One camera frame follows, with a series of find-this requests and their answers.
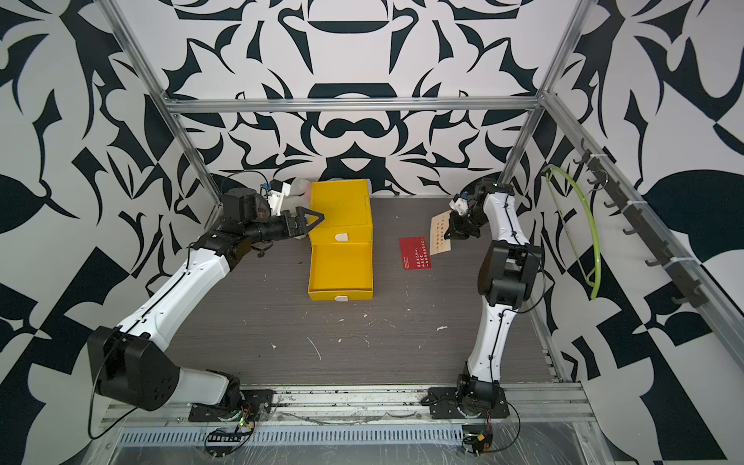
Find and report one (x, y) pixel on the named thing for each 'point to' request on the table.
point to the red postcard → (415, 253)
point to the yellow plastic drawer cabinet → (345, 235)
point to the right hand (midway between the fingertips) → (448, 231)
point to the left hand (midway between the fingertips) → (313, 214)
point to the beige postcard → (438, 229)
